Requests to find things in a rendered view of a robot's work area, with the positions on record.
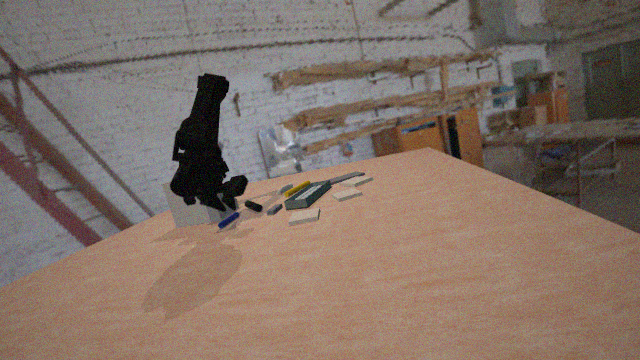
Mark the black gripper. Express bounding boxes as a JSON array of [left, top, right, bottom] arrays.
[[184, 165, 249, 213]]

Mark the grey keyboard with white letter keys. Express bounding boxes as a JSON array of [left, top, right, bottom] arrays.
[[284, 180, 332, 210]]

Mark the dark blue stylus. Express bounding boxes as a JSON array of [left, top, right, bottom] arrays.
[[218, 211, 242, 228]]

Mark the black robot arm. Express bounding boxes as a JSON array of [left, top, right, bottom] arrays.
[[170, 73, 229, 198]]

